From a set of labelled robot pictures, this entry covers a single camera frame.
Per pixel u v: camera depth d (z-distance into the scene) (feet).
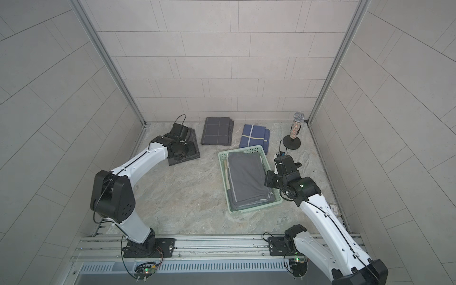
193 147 2.65
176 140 2.22
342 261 1.25
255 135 3.60
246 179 2.85
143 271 2.15
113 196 1.46
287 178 1.78
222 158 3.16
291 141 3.42
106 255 2.28
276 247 2.32
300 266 2.23
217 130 3.62
